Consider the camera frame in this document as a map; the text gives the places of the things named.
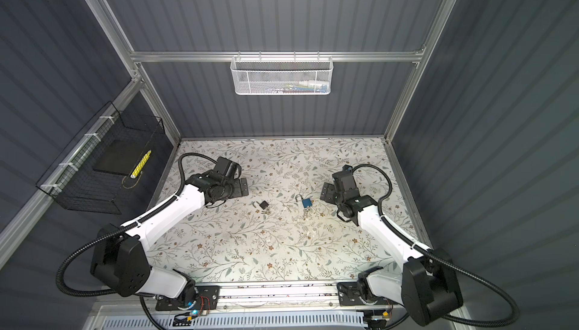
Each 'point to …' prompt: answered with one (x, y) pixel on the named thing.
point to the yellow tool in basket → (140, 166)
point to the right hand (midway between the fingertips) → (335, 192)
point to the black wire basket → (97, 171)
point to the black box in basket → (121, 156)
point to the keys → (307, 210)
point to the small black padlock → (264, 204)
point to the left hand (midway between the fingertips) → (235, 189)
